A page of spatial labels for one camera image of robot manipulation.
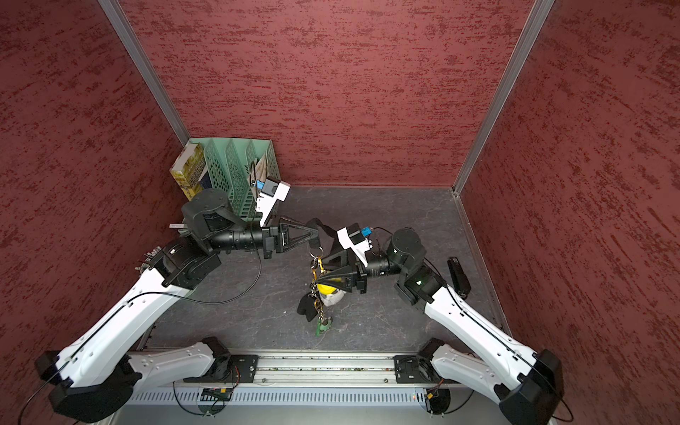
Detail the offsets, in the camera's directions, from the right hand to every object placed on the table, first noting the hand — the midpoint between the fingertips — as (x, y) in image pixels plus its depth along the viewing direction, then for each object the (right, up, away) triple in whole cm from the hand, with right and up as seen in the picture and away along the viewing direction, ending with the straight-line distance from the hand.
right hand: (318, 279), depth 56 cm
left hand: (-1, +9, -4) cm, 10 cm away
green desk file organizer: (-40, +34, +44) cm, 68 cm away
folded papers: (-33, +32, +58) cm, 74 cm away
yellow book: (-52, +31, +38) cm, 71 cm away
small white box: (-51, +10, +30) cm, 60 cm away
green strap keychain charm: (0, -16, +16) cm, 23 cm away
